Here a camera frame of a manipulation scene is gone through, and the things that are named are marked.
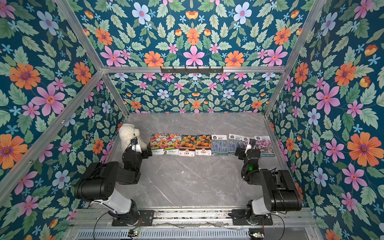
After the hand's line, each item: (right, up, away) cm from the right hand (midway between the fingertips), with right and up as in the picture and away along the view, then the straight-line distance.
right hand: (250, 145), depth 91 cm
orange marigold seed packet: (-40, -1, +10) cm, 41 cm away
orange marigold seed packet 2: (-29, -1, +10) cm, 31 cm away
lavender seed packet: (-18, -1, +10) cm, 21 cm away
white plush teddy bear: (-74, +8, -7) cm, 74 cm away
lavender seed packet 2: (-8, +1, +11) cm, 14 cm away
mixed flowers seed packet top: (-51, 0, +11) cm, 53 cm away
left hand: (-68, +1, +1) cm, 68 cm away
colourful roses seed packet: (-62, +1, +12) cm, 63 cm away
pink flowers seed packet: (-1, +1, +10) cm, 10 cm away
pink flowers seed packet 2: (+12, 0, +9) cm, 15 cm away
